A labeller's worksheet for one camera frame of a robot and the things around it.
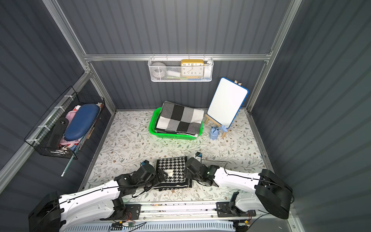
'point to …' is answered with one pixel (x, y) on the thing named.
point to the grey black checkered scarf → (176, 118)
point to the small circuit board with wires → (119, 225)
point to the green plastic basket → (170, 134)
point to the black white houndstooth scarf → (176, 168)
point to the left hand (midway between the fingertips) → (163, 179)
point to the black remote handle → (57, 134)
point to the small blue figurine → (214, 132)
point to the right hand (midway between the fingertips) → (188, 171)
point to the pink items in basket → (66, 144)
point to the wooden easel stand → (213, 121)
